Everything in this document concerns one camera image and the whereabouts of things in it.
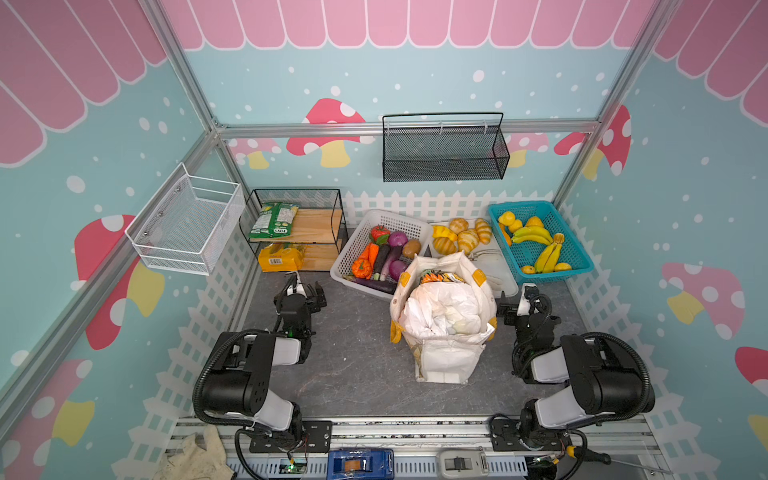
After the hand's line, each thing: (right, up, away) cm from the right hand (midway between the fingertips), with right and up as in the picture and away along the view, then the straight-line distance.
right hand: (519, 292), depth 89 cm
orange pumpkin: (-49, +7, +10) cm, 50 cm away
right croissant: (-3, +21, +27) cm, 34 cm away
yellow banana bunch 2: (+14, +19, +22) cm, 32 cm away
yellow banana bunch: (+19, +11, +18) cm, 28 cm away
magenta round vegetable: (-37, +7, +11) cm, 39 cm away
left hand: (-66, +1, +4) cm, 66 cm away
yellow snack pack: (-77, +10, +12) cm, 78 cm away
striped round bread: (-19, +15, +20) cm, 31 cm away
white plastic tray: (-2, +9, +20) cm, 22 cm away
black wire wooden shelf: (-64, +22, +14) cm, 69 cm away
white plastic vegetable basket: (-30, +21, +20) cm, 42 cm away
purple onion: (-37, +18, +20) cm, 45 cm away
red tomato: (-43, +19, +20) cm, 51 cm away
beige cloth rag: (-86, -38, -19) cm, 96 cm away
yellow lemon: (+5, +25, +23) cm, 35 cm away
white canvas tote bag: (-26, -14, -17) cm, 34 cm away
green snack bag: (-77, +23, +7) cm, 80 cm away
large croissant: (-10, +17, +23) cm, 30 cm away
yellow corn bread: (-19, +21, +26) cm, 39 cm away
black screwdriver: (+12, -37, -20) cm, 43 cm away
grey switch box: (-20, -37, -21) cm, 47 cm away
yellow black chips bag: (-27, +6, -6) cm, 28 cm away
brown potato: (-32, +14, +17) cm, 39 cm away
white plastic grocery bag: (-25, -3, -10) cm, 27 cm away
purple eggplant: (-42, +11, +17) cm, 47 cm away
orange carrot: (-47, +12, +19) cm, 52 cm away
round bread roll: (-13, +23, +27) cm, 37 cm away
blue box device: (-45, -36, -23) cm, 62 cm away
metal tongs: (-9, +12, +18) cm, 24 cm away
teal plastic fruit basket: (+11, +11, +23) cm, 28 cm away
